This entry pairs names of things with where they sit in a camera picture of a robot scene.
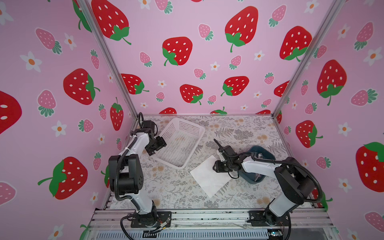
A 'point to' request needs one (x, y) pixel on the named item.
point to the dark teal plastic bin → (258, 152)
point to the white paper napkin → (209, 180)
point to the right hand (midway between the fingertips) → (214, 167)
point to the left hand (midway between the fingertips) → (161, 146)
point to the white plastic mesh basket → (182, 137)
